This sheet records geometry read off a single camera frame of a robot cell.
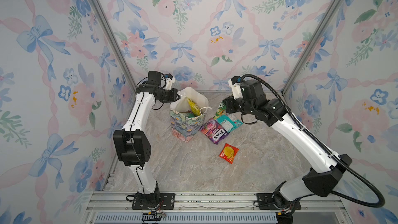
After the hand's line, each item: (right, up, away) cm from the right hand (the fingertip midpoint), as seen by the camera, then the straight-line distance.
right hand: (224, 99), depth 71 cm
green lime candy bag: (-1, -4, -1) cm, 5 cm away
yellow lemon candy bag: (-15, -3, +17) cm, 23 cm away
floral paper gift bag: (-20, -14, +11) cm, 27 cm away
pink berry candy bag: (-2, -19, +24) cm, 31 cm away
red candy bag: (+5, -29, +17) cm, 34 cm away
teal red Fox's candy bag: (-17, -8, +19) cm, 27 cm away
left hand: (-22, +3, +14) cm, 26 cm away
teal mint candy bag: (+7, -14, +29) cm, 33 cm away
